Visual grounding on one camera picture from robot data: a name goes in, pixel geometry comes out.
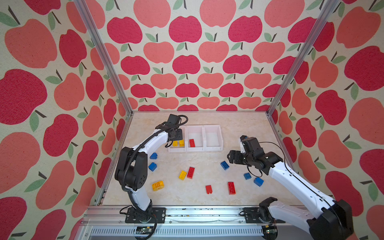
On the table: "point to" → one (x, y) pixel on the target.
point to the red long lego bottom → (231, 188)
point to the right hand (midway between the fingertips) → (237, 155)
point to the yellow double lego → (158, 185)
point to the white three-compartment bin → (199, 138)
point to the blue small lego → (247, 176)
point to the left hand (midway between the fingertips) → (179, 136)
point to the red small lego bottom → (209, 189)
